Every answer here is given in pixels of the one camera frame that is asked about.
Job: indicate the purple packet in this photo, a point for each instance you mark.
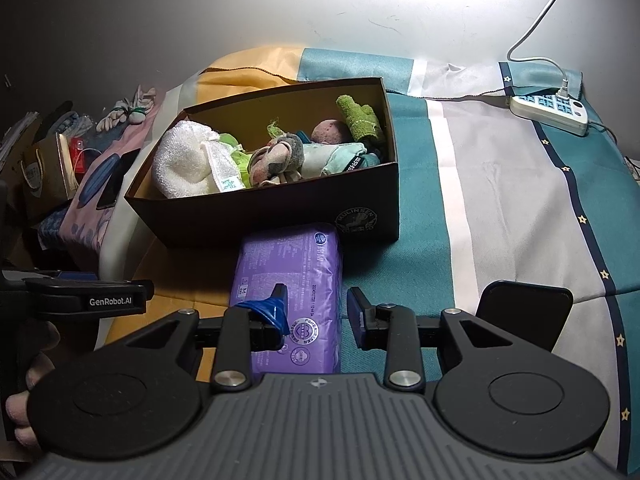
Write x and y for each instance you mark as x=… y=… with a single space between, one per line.
x=295 y=270

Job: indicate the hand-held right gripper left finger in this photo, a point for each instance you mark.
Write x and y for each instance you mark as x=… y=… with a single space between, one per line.
x=270 y=312

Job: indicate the red packet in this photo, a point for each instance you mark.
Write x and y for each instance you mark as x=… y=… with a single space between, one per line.
x=76 y=152

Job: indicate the brown cardboard box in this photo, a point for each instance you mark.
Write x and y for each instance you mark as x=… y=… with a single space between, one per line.
x=280 y=215

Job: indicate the black smartphone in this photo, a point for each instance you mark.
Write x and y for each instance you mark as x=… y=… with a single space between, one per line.
x=117 y=180

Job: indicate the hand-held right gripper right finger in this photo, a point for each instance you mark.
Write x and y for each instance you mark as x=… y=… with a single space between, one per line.
x=361 y=317

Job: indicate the white towel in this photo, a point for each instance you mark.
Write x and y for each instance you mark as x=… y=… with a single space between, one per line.
x=180 y=160

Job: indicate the white glove bundle green tie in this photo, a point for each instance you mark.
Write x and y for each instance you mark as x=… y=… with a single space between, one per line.
x=142 y=105

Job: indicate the person's left hand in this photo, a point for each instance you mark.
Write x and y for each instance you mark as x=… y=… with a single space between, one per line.
x=42 y=355

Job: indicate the blue plastic packet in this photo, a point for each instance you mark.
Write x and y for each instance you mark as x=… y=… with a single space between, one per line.
x=75 y=122

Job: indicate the white power strip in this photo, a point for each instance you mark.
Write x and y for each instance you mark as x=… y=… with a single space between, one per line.
x=550 y=107

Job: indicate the paper gift bag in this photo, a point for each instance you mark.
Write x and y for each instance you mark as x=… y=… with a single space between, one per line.
x=45 y=175

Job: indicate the pink plush toy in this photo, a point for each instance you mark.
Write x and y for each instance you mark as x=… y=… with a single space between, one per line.
x=330 y=131

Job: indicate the pink patterned pillow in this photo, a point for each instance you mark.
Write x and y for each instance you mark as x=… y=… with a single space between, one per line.
x=90 y=220

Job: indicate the grey fuzzy sock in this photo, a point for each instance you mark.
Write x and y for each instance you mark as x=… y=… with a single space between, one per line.
x=277 y=160

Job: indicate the green fuzzy cloth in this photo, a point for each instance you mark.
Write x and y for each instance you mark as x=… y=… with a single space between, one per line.
x=360 y=115

